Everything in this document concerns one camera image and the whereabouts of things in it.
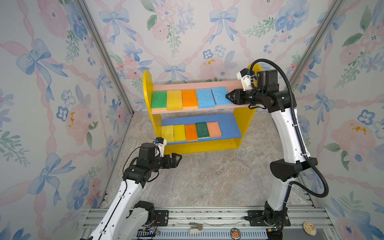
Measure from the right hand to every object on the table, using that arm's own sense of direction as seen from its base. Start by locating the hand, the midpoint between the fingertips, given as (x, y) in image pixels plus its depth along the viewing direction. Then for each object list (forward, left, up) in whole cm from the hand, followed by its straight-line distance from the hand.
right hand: (229, 94), depth 71 cm
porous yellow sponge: (-4, +33, -25) cm, 41 cm away
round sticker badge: (-51, -3, -41) cm, 65 cm away
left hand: (-20, +26, -23) cm, 40 cm away
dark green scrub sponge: (-1, +12, -26) cm, 28 cm away
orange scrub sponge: (-4, +19, -25) cm, 32 cm away
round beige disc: (-48, -39, -42) cm, 75 cm away
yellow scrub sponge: (-4, +25, -25) cm, 36 cm away
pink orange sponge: (-1, +5, -25) cm, 26 cm away
